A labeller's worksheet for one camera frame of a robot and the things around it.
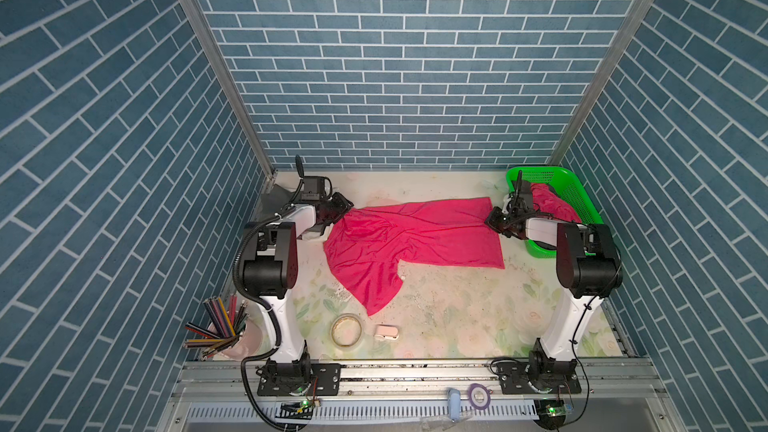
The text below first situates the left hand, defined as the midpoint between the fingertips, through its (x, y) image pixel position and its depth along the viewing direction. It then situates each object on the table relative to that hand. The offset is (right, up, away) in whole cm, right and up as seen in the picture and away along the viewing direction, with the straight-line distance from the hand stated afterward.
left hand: (351, 203), depth 101 cm
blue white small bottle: (+29, -46, -32) cm, 63 cm away
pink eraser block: (+13, -34, -22) cm, 42 cm away
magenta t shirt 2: (+66, +1, -1) cm, 66 cm away
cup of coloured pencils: (-25, -32, -27) cm, 49 cm away
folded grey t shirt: (-28, 0, +1) cm, 28 cm away
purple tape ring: (+34, -45, -29) cm, 63 cm away
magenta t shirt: (+5, -15, -2) cm, 16 cm away
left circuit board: (-9, -50, -29) cm, 58 cm away
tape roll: (+2, -35, -19) cm, 40 cm away
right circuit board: (+53, -49, -31) cm, 78 cm away
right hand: (+47, -4, +3) cm, 47 cm away
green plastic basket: (+79, +7, +9) cm, 80 cm away
